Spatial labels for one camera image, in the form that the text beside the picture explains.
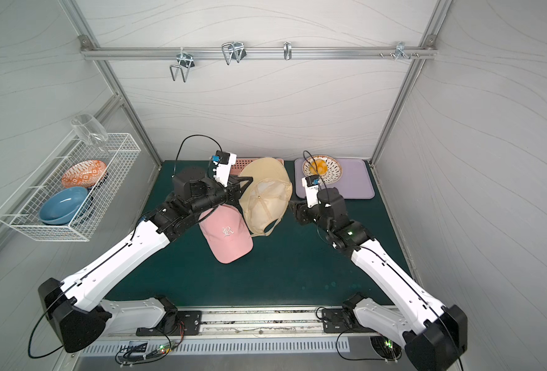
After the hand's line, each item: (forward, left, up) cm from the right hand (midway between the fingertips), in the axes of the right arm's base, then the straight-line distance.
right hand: (299, 198), depth 75 cm
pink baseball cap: (-5, +27, -17) cm, 32 cm away
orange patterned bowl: (0, +68, +10) cm, 68 cm away
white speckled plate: (+37, -16, -25) cm, 47 cm away
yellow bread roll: (+37, -12, -22) cm, 44 cm away
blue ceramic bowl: (-13, +66, +11) cm, 68 cm away
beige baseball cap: (+6, +12, -5) cm, 14 cm away
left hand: (-1, +15, +11) cm, 18 cm away
